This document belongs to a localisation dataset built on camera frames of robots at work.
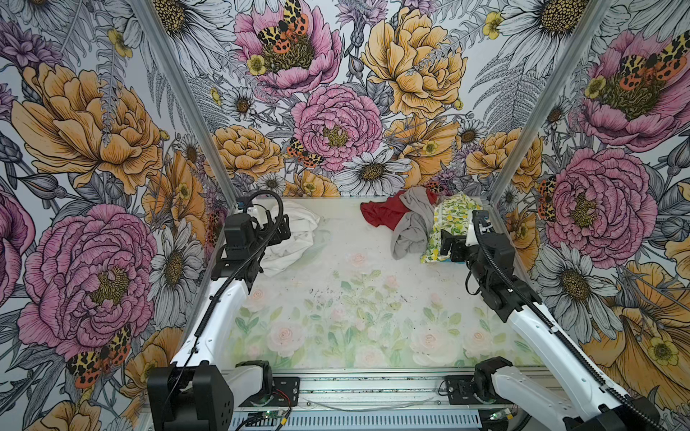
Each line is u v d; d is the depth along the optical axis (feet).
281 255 3.29
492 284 1.87
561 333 1.52
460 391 2.42
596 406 1.29
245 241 1.98
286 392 2.41
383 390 2.50
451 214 3.32
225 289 1.67
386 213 3.75
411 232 3.39
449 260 2.34
